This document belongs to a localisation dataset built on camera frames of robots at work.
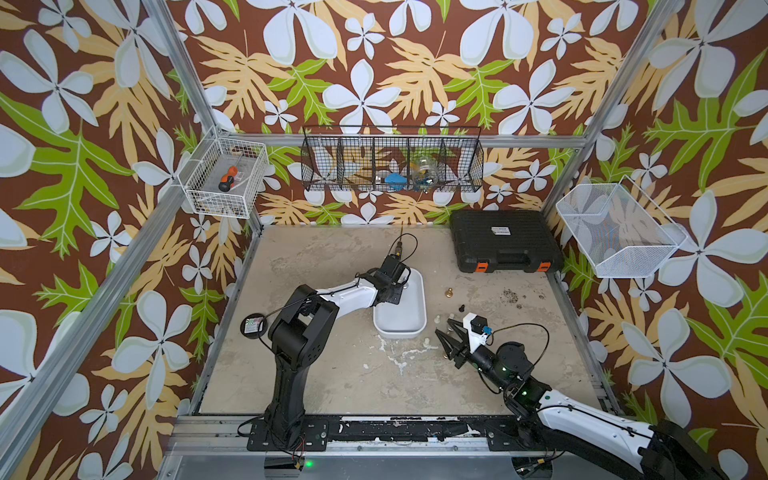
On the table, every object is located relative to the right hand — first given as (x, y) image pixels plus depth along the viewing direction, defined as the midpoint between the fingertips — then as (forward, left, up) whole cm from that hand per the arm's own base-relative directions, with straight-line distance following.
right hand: (441, 326), depth 77 cm
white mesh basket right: (+21, -50, +13) cm, 56 cm away
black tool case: (+38, -34, -9) cm, 52 cm away
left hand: (+20, +12, -11) cm, 26 cm away
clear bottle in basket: (+44, +2, +18) cm, 48 cm away
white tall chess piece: (+10, -6, -13) cm, 18 cm away
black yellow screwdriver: (+41, +9, -14) cm, 44 cm away
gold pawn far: (+19, -7, -14) cm, 25 cm away
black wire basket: (+53, +12, +16) cm, 57 cm away
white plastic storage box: (+9, +7, -13) cm, 18 cm away
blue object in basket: (+44, +11, +14) cm, 47 cm away
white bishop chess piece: (+9, -2, -13) cm, 16 cm away
